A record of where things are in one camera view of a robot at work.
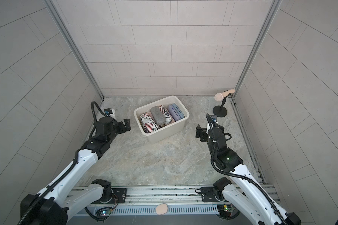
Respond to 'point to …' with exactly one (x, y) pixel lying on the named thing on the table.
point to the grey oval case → (157, 115)
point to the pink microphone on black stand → (220, 111)
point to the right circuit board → (224, 209)
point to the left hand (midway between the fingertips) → (125, 119)
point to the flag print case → (168, 118)
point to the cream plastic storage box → (164, 132)
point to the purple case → (176, 117)
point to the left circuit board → (103, 211)
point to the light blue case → (179, 110)
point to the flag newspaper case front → (148, 124)
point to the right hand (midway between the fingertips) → (204, 124)
